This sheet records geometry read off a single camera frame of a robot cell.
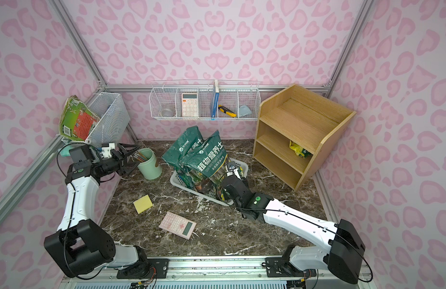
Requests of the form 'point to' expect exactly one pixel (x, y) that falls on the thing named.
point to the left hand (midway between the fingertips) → (136, 151)
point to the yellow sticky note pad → (143, 203)
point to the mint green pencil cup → (148, 168)
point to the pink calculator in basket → (190, 105)
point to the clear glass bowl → (168, 112)
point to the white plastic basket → (210, 194)
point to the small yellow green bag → (299, 150)
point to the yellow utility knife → (226, 111)
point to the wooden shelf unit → (293, 123)
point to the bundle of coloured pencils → (141, 158)
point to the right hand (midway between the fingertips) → (228, 179)
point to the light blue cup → (244, 110)
